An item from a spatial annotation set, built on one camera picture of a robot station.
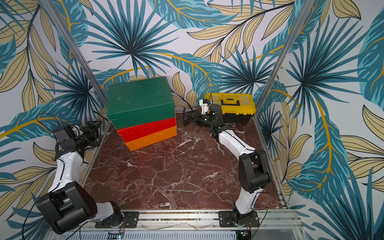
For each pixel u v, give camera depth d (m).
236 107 1.03
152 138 0.95
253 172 0.47
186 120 1.13
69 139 0.59
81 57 0.86
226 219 0.73
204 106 0.78
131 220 0.74
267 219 0.70
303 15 0.71
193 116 0.76
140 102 0.77
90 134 0.70
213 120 0.69
